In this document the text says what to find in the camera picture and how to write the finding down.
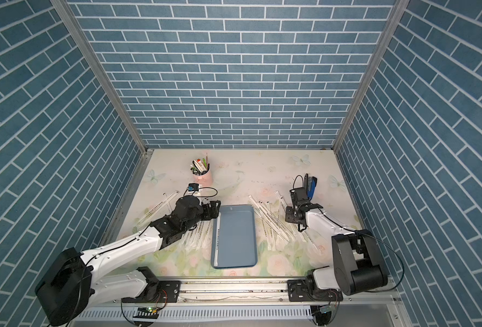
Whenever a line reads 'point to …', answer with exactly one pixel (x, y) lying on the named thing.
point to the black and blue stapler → (310, 183)
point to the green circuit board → (147, 313)
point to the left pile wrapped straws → (199, 238)
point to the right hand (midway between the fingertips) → (294, 215)
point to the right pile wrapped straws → (274, 227)
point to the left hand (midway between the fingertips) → (218, 204)
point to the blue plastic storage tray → (237, 237)
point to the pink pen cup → (204, 180)
